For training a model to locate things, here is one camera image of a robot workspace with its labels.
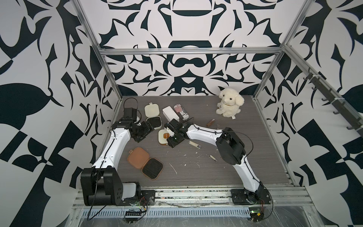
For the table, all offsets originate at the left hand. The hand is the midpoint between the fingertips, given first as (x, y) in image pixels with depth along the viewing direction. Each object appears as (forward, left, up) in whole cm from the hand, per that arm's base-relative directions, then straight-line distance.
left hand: (148, 129), depth 84 cm
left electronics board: (-39, +7, -17) cm, 43 cm away
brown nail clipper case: (-18, -1, -13) cm, 22 cm away
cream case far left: (+22, +2, -13) cm, 26 cm away
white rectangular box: (+18, -12, -9) cm, 23 cm away
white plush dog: (+18, -53, +3) cm, 56 cm away
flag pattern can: (+20, -20, -10) cm, 30 cm away
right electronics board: (-42, -55, -15) cm, 70 cm away
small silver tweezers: (+9, -45, -14) cm, 48 cm away
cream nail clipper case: (+1, -7, -11) cm, 13 cm away
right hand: (0, -12, -13) cm, 18 cm away
